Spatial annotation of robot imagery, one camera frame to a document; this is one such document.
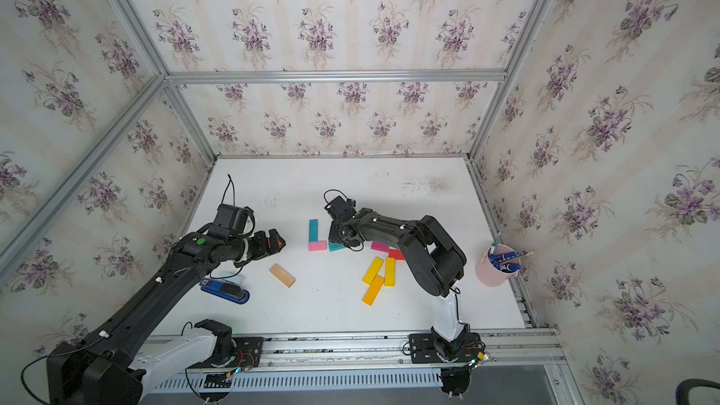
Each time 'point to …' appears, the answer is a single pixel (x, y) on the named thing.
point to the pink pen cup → (497, 263)
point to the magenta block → (376, 246)
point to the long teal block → (313, 231)
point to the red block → (397, 254)
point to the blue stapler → (224, 290)
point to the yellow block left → (372, 270)
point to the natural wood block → (282, 276)
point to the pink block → (320, 246)
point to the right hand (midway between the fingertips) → (340, 237)
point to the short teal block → (334, 247)
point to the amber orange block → (373, 290)
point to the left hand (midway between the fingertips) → (275, 249)
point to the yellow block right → (390, 272)
